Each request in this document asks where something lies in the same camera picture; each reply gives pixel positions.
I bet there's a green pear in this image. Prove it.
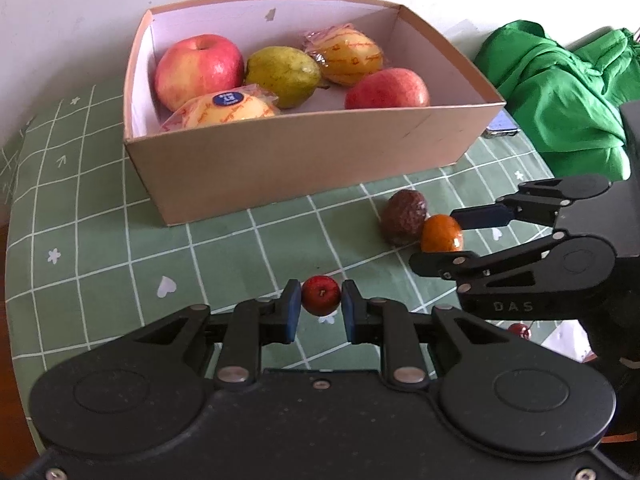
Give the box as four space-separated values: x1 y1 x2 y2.
245 46 322 110

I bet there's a brown cardboard box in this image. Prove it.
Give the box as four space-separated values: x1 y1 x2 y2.
124 0 504 226

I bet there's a small red crabapple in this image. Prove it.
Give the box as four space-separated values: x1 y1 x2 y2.
506 323 532 340
302 275 341 318

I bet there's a red apple front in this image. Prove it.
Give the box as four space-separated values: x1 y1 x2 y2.
344 68 431 110

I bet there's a green cloth bag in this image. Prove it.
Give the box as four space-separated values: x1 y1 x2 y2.
474 20 639 181

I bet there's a smartphone with lit screen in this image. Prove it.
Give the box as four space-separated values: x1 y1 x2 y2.
482 110 521 139

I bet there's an orange tangerine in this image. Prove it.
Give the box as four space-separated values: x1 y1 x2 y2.
420 214 464 252

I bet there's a green checkered tablecloth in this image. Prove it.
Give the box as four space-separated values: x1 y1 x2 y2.
0 79 591 456

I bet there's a large red apple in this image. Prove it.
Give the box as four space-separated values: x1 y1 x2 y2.
154 34 244 112

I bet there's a wrapped yellow pear with sticker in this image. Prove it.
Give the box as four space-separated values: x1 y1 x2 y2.
157 84 280 133

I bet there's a wrapped yellow pear right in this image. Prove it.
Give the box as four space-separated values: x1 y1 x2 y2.
304 24 384 87

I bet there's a dark brown passion fruit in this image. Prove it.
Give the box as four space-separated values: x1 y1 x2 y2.
380 190 427 246

